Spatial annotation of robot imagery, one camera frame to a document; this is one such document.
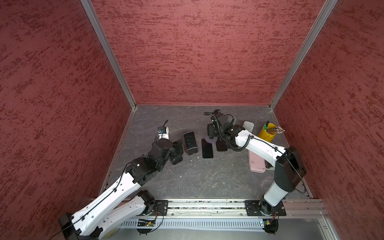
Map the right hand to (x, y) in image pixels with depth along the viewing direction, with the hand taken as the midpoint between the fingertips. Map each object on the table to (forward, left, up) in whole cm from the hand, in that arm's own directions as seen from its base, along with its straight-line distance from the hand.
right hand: (211, 130), depth 88 cm
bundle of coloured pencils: (-2, -39, +2) cm, 39 cm away
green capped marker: (+5, -36, -4) cm, 37 cm away
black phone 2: (-5, +13, -5) cm, 15 cm away
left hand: (-13, +21, +7) cm, 26 cm away
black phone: (-5, +2, -14) cm, 15 cm away
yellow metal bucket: (+1, -35, -7) cm, 36 cm away
